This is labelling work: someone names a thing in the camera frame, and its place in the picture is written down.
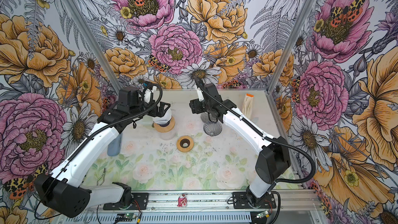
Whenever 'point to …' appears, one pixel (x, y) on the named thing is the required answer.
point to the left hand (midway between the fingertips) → (161, 108)
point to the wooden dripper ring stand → (167, 128)
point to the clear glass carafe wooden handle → (170, 135)
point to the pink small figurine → (182, 201)
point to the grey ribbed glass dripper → (212, 128)
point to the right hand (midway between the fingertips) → (196, 107)
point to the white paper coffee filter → (164, 119)
